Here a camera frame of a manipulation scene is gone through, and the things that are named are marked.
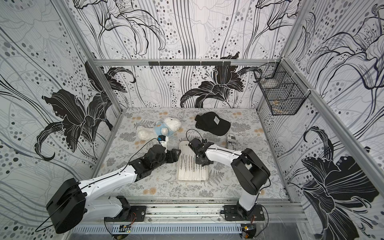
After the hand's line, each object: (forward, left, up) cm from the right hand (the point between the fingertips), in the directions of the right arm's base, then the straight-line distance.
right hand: (204, 159), depth 92 cm
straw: (-4, +8, +2) cm, 9 cm away
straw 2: (-3, +10, +1) cm, 10 cm away
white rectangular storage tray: (-10, +2, +1) cm, 10 cm away
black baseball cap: (+26, -6, +5) cm, 27 cm away
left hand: (-2, +15, +11) cm, 18 cm away
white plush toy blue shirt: (+19, +25, +9) cm, 33 cm away
